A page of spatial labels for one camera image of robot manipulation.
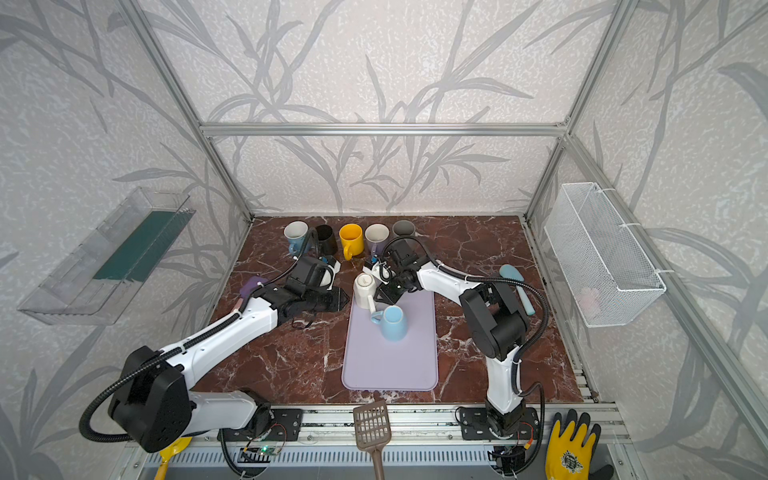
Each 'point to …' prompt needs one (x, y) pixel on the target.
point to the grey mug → (404, 228)
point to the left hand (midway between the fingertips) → (352, 290)
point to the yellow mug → (352, 240)
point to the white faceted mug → (364, 289)
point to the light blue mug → (394, 323)
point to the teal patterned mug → (296, 231)
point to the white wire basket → (607, 276)
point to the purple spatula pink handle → (253, 283)
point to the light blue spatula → (507, 271)
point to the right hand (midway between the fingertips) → (379, 285)
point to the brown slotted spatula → (372, 430)
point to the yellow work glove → (571, 459)
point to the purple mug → (377, 235)
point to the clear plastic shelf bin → (97, 281)
